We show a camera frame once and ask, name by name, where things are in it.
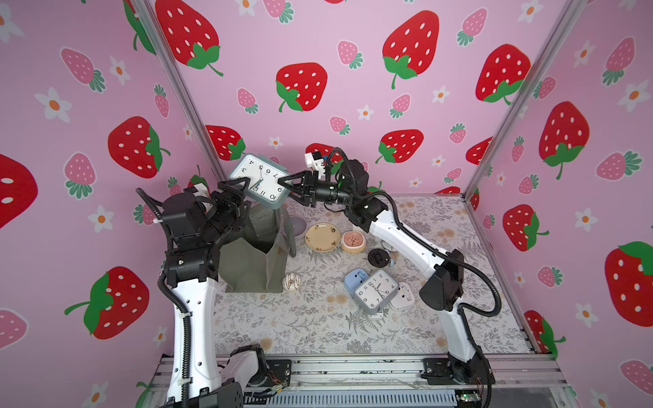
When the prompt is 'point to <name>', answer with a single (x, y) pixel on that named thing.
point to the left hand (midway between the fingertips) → (254, 187)
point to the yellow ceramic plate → (322, 237)
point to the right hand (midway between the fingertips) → (275, 191)
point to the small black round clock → (378, 257)
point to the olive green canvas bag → (254, 262)
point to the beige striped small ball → (292, 280)
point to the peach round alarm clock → (353, 241)
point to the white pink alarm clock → (404, 297)
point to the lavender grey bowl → (299, 227)
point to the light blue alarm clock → (354, 278)
